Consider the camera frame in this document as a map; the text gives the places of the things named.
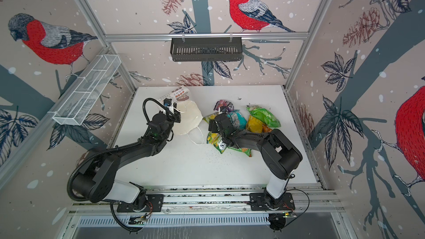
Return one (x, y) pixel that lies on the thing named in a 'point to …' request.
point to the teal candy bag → (237, 120)
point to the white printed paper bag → (191, 119)
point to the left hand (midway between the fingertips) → (178, 100)
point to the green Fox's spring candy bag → (215, 139)
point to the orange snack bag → (266, 129)
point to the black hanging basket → (206, 48)
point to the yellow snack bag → (254, 125)
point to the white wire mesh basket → (83, 94)
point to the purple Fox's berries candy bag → (226, 105)
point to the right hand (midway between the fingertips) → (215, 119)
